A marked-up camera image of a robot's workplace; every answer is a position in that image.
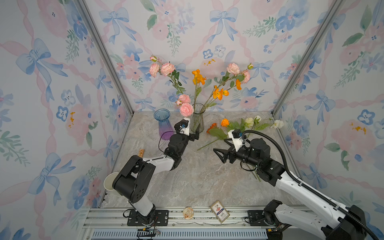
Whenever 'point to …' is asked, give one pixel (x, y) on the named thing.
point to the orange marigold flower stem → (216, 132)
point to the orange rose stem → (232, 125)
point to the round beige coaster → (188, 212)
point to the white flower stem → (277, 124)
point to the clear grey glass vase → (198, 109)
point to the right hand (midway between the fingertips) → (221, 144)
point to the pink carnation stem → (186, 109)
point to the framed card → (219, 212)
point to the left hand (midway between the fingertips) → (192, 121)
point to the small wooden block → (141, 153)
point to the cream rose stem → (248, 122)
